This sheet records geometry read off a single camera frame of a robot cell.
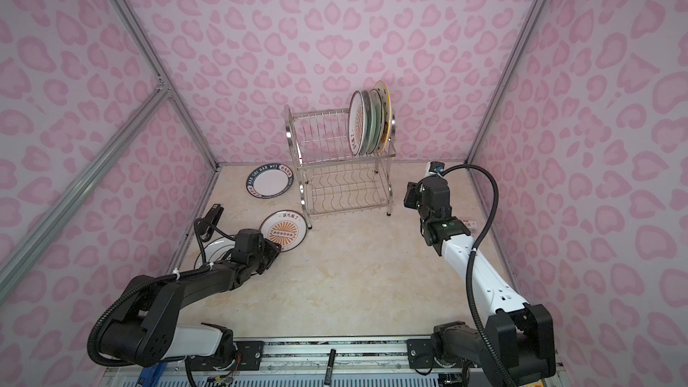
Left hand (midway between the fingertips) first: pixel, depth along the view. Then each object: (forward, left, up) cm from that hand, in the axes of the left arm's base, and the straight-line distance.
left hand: (283, 243), depth 92 cm
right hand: (+8, -44, +21) cm, 50 cm away
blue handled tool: (-37, +28, +1) cm, 46 cm away
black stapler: (+8, +30, -1) cm, 31 cm away
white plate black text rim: (+31, +11, -3) cm, 33 cm away
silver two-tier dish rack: (+28, -16, +1) cm, 33 cm away
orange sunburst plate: (+8, +1, -4) cm, 9 cm away
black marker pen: (-35, -18, -2) cm, 40 cm away
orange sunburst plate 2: (+29, -26, +28) cm, 48 cm away
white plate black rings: (-1, +24, -2) cm, 24 cm away
